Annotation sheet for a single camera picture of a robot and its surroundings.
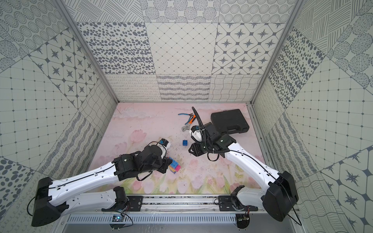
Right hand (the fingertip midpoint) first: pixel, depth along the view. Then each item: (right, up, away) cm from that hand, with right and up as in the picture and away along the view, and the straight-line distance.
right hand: (192, 151), depth 77 cm
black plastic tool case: (+28, +15, +25) cm, 41 cm away
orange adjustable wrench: (-4, +11, +27) cm, 30 cm away
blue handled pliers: (-2, +20, +37) cm, 42 cm away
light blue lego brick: (-10, -6, -2) cm, 12 cm away
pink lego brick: (-8, -9, -1) cm, 12 cm away
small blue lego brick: (-5, +1, +19) cm, 19 cm away
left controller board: (-38, -32, -5) cm, 50 cm away
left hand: (-8, -5, -6) cm, 12 cm away
